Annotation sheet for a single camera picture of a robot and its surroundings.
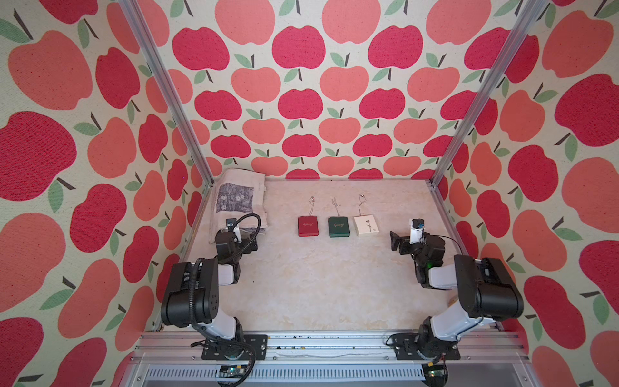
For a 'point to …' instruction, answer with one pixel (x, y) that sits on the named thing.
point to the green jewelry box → (338, 226)
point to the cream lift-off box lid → (366, 226)
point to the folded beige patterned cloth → (236, 193)
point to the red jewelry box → (308, 226)
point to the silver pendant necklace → (361, 195)
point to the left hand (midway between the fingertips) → (244, 235)
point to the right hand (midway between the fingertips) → (406, 235)
